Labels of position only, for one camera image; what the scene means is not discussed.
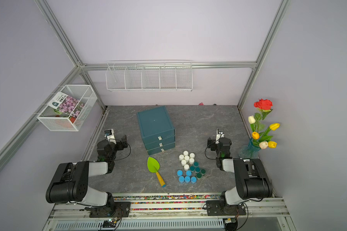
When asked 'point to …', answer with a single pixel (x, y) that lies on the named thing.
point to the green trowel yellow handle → (153, 166)
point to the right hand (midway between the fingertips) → (217, 136)
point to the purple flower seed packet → (66, 105)
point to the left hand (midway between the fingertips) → (119, 136)
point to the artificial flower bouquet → (260, 131)
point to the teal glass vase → (249, 151)
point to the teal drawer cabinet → (157, 133)
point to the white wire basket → (54, 121)
